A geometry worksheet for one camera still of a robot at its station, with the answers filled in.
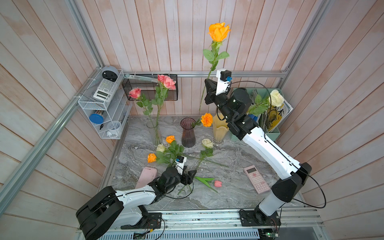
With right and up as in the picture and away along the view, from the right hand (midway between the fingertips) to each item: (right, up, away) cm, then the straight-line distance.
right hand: (204, 79), depth 62 cm
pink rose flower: (-34, -5, +24) cm, 42 cm away
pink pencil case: (-32, -48, +25) cm, 63 cm away
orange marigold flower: (+2, -16, +12) cm, 21 cm away
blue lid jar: (-55, -16, +14) cm, 59 cm away
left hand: (-6, -45, +21) cm, 50 cm away
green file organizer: (+41, -15, +35) cm, 56 cm away
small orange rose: (-16, -35, +36) cm, 53 cm away
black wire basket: (-41, +11, +42) cm, 60 cm away
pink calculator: (+34, -51, +24) cm, 65 cm away
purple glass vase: (-7, -24, +30) cm, 39 cm away
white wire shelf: (-51, -11, +21) cm, 57 cm away
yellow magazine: (+53, -12, +38) cm, 66 cm away
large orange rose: (-23, -39, +32) cm, 55 cm away
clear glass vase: (-29, -23, +32) cm, 49 cm away
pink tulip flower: (+4, -52, +23) cm, 57 cm away
